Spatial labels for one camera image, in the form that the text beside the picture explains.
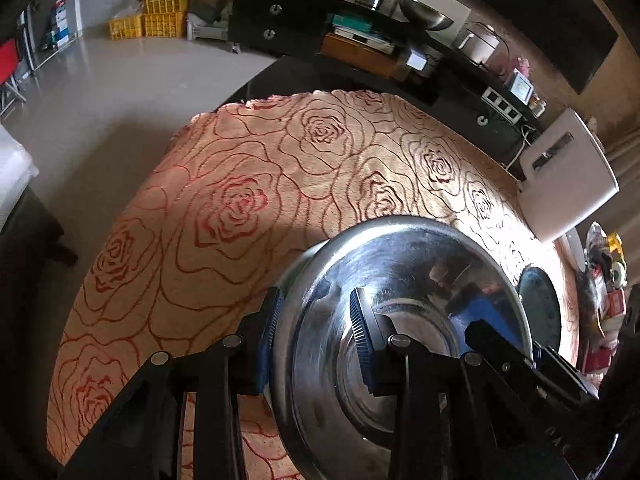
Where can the stack of books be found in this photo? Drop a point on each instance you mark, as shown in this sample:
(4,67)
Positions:
(360,30)

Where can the small framed picture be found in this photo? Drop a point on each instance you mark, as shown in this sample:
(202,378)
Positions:
(520,87)

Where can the red chair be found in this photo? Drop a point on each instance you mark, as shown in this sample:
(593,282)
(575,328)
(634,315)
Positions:
(9,67)

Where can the shelf with boxes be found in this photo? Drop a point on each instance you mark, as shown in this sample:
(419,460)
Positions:
(59,22)

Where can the blue patterned ceramic bowl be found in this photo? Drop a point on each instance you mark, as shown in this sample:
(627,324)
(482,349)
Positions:
(542,305)

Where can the cardboard box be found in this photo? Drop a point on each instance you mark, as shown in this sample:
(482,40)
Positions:
(210,0)

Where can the black sideboard cabinet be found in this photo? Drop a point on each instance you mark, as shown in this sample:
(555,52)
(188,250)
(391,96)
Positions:
(300,25)

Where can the white plastic basket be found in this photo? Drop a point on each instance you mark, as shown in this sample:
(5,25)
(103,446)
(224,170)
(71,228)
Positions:
(207,32)

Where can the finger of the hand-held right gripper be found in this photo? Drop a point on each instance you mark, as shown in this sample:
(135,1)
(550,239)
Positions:
(632,320)
(500,342)

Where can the small white box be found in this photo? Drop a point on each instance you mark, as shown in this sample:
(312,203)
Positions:
(416,62)

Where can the large stainless steel bowl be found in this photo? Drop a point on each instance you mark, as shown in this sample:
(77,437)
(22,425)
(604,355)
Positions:
(400,260)

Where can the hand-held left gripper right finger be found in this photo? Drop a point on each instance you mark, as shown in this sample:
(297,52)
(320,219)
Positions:
(362,350)

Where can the black television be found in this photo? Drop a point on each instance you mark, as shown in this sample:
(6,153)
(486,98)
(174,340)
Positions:
(575,10)

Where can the steel mixing bowl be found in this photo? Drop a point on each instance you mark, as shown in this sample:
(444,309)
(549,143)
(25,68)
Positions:
(425,14)

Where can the tray of condiments and packets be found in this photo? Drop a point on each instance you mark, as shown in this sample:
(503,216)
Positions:
(602,300)

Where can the white board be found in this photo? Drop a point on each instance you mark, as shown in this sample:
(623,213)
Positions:
(450,0)

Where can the white tall appliance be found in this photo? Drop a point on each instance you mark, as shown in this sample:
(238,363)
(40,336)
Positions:
(565,180)

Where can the white shallow plate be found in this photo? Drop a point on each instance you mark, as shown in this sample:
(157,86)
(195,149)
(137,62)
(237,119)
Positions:
(575,252)

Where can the wooden box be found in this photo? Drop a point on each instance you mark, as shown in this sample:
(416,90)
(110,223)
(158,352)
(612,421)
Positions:
(355,57)

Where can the white power strip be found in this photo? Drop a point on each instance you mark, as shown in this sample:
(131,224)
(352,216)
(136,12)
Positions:
(500,104)

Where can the rose patterned tablecloth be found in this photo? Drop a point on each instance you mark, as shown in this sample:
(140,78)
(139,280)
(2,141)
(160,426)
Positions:
(225,200)

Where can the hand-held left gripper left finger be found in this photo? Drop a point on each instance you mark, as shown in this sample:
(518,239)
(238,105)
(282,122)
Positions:
(265,365)

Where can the white cushioned chair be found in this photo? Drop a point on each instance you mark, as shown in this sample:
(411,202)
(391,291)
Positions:
(15,175)

